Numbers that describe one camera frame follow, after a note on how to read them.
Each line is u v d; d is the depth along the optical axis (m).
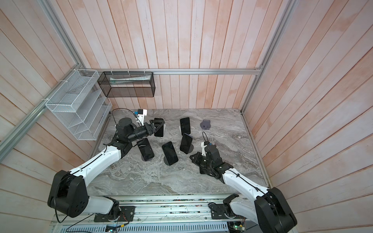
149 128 0.70
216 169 0.63
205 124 1.07
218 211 0.73
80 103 0.73
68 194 0.41
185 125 1.00
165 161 0.86
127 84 1.04
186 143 1.00
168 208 0.76
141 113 0.72
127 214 0.73
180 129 1.02
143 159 0.89
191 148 0.93
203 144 0.80
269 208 0.41
